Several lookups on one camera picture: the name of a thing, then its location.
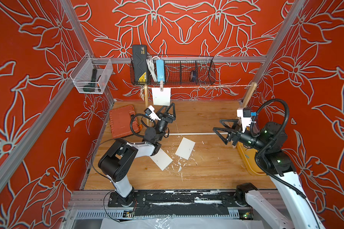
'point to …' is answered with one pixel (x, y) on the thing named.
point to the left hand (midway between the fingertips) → (171, 104)
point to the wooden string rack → (246, 103)
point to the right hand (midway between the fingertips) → (215, 126)
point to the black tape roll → (193, 76)
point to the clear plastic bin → (91, 74)
